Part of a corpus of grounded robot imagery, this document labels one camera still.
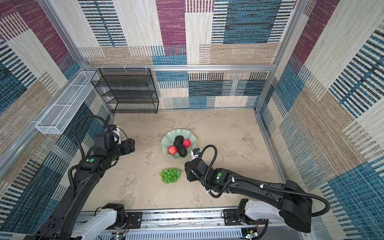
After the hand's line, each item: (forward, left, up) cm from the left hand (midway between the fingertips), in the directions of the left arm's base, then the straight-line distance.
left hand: (127, 140), depth 77 cm
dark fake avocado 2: (+4, -26, -17) cm, 32 cm away
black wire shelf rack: (+47, +14, -6) cm, 50 cm away
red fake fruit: (+3, -21, -16) cm, 27 cm away
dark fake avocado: (+13, -24, -18) cm, 33 cm away
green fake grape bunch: (-13, -21, -16) cm, 29 cm away
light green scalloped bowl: (+11, -17, -18) cm, 27 cm away
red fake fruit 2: (+9, -30, -18) cm, 36 cm away
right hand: (-12, -32, -12) cm, 36 cm away
